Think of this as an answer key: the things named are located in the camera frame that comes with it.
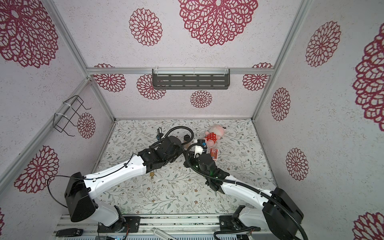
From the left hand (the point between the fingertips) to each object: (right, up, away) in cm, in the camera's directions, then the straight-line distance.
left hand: (184, 148), depth 79 cm
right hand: (0, 0, -2) cm, 2 cm away
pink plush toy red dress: (+20, +8, +24) cm, 32 cm away
